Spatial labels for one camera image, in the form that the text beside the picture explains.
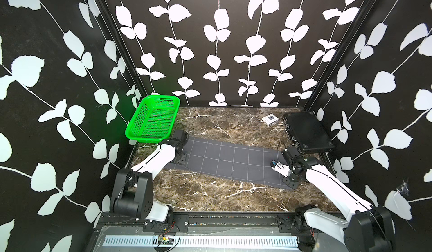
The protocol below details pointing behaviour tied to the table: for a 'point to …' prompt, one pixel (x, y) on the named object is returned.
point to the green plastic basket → (154, 118)
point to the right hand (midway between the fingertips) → (290, 174)
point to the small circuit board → (164, 240)
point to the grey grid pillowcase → (231, 161)
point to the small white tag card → (270, 119)
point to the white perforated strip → (150, 241)
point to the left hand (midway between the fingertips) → (177, 155)
